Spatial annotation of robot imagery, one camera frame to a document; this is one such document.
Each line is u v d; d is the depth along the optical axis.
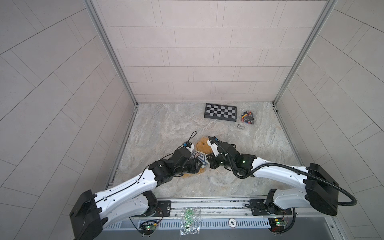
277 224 0.68
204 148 0.80
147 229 0.65
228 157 0.58
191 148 0.69
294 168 0.46
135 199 0.58
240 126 1.02
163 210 0.71
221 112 1.08
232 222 0.68
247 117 1.06
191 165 0.65
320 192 0.41
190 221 0.68
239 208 0.72
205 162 0.75
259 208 0.71
